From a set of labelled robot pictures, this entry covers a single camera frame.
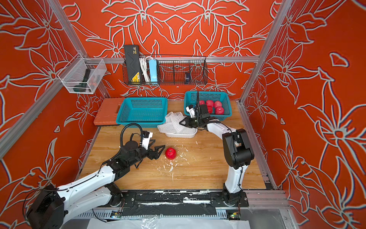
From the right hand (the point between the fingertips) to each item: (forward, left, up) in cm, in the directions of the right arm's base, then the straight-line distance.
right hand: (178, 122), depth 89 cm
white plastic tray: (-3, -4, -11) cm, 12 cm away
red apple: (+25, -30, -8) cm, 40 cm away
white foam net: (+1, +4, -3) cm, 5 cm away
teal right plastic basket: (+33, -9, -9) cm, 35 cm away
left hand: (-15, +9, +1) cm, 18 cm away
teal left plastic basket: (+21, +25, -14) cm, 36 cm away
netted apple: (+32, -19, -13) cm, 39 cm away
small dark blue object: (+23, -6, +18) cm, 30 cm away
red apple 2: (+17, -30, -7) cm, 36 cm away
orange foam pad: (+12, +54, -7) cm, 55 cm away
